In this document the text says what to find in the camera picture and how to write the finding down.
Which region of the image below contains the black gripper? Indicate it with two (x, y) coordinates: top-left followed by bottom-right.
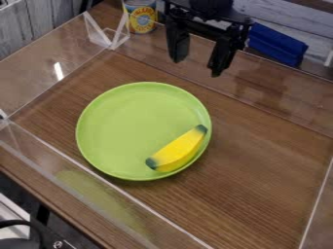
(163, 0), (254, 77)

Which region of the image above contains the green round plate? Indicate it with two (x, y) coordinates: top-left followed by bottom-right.
(75, 82), (212, 181)

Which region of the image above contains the yellow toy banana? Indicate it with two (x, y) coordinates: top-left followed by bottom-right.
(145, 124), (208, 172)

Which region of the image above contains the yellow blue labelled can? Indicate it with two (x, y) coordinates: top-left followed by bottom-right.
(123, 0), (158, 34)

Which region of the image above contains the clear acrylic corner bracket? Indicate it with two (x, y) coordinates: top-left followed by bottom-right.
(83, 12), (129, 51)

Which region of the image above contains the clear acrylic enclosure wall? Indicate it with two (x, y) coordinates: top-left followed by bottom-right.
(0, 4), (333, 249)

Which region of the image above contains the black cable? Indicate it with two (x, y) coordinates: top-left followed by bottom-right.
(0, 219), (44, 249)

